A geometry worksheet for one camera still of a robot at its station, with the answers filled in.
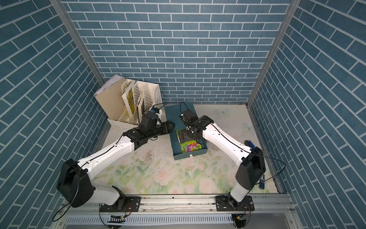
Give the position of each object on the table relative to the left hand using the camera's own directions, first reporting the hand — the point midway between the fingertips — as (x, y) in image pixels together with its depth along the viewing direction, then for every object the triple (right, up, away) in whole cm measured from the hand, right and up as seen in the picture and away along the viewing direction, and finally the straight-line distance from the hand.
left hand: (175, 126), depth 81 cm
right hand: (+8, -6, 0) cm, 10 cm away
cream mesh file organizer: (-21, +20, +24) cm, 37 cm away
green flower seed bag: (+7, -7, -10) cm, 14 cm away
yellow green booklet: (-32, +19, +15) cm, 40 cm away
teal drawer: (+1, -11, -2) cm, 11 cm away
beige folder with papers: (-46, +19, +17) cm, 53 cm away
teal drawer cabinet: (-2, +8, +7) cm, 11 cm away
